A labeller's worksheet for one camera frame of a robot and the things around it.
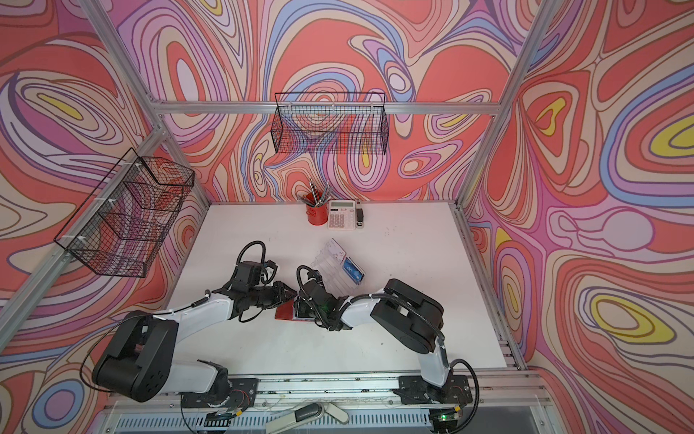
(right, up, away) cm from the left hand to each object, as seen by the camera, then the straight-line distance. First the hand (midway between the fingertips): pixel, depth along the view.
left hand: (300, 292), depth 88 cm
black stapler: (+21, +26, +22) cm, 40 cm away
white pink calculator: (+13, +27, +25) cm, 39 cm away
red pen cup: (+3, +27, +20) cm, 34 cm away
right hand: (-1, -6, +1) cm, 6 cm away
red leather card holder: (-4, -6, -2) cm, 8 cm away
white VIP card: (+12, +14, +5) cm, 19 cm away
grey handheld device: (+6, -25, -22) cm, 34 cm away
